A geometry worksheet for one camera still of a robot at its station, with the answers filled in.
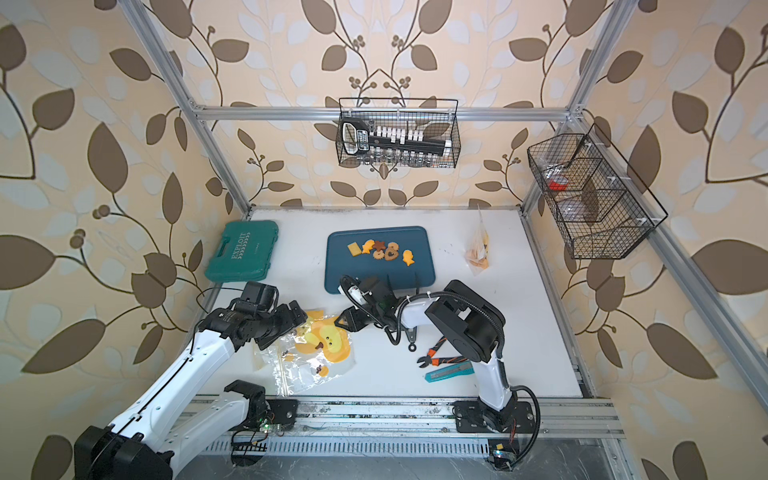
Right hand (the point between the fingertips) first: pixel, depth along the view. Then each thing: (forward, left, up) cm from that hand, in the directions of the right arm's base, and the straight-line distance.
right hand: (340, 320), depth 90 cm
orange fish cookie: (+23, -22, 0) cm, 32 cm away
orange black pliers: (-12, -26, -1) cm, 29 cm away
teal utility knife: (-15, -32, -3) cm, 35 cm away
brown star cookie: (+28, -12, 0) cm, 30 cm away
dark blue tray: (+21, -9, -1) cm, 23 cm away
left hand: (-3, +11, +9) cm, 15 cm away
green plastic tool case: (+25, +35, +5) cm, 43 cm away
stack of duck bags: (-9, +6, 0) cm, 11 cm away
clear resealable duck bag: (+30, -49, -4) cm, 58 cm away
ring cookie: (+25, -17, +1) cm, 30 cm away
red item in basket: (+23, -63, +30) cm, 74 cm away
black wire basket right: (+12, -70, +30) cm, 77 cm away
